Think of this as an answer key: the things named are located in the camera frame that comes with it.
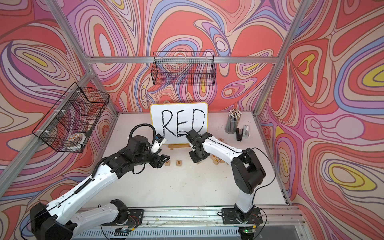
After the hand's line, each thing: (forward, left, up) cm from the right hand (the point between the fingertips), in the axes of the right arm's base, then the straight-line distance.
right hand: (199, 162), depth 87 cm
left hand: (-2, +17, +14) cm, 22 cm away
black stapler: (+21, -29, -3) cm, 36 cm away
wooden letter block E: (+1, +13, -3) cm, 13 cm away
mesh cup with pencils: (+24, -23, +8) cm, 35 cm away
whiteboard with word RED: (+20, +15, +16) cm, 29 cm away
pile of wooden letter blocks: (+2, -10, -3) cm, 11 cm away
